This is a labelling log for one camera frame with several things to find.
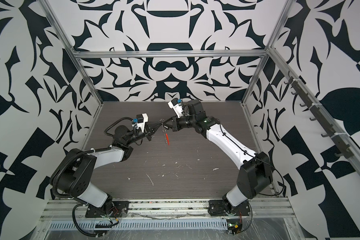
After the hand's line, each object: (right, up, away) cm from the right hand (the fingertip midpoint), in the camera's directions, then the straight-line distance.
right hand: (164, 122), depth 73 cm
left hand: (-1, +2, +2) cm, 3 cm away
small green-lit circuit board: (+33, -50, -2) cm, 60 cm away
